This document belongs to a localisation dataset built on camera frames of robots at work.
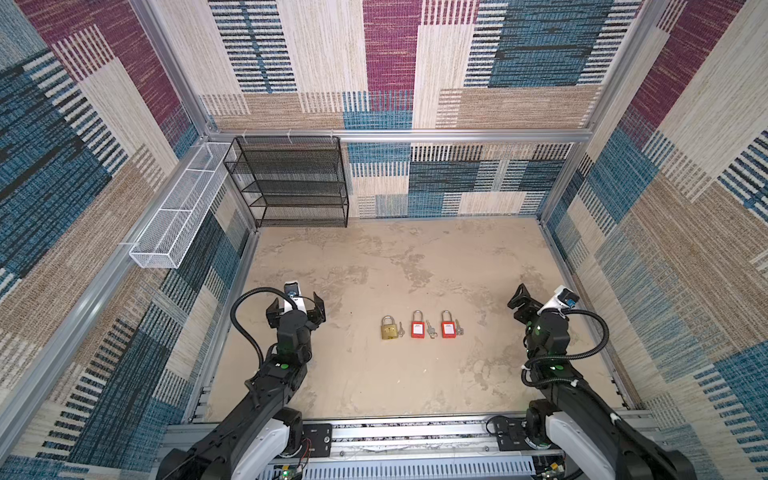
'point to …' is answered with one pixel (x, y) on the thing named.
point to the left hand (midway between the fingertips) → (295, 293)
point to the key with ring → (431, 331)
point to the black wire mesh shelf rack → (292, 181)
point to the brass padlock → (389, 328)
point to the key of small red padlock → (459, 330)
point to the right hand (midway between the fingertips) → (532, 296)
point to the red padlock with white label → (417, 327)
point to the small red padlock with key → (448, 326)
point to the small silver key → (401, 331)
